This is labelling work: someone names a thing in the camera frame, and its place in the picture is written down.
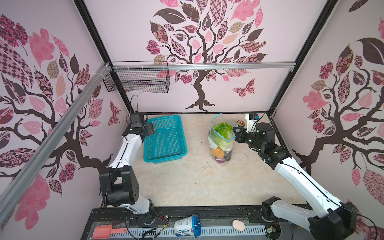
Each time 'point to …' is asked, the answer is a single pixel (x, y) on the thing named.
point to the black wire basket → (138, 77)
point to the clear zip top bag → (217, 120)
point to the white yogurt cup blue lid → (189, 226)
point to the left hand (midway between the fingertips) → (146, 130)
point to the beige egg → (238, 225)
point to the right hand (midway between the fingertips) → (234, 126)
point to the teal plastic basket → (168, 143)
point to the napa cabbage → (221, 134)
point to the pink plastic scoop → (106, 231)
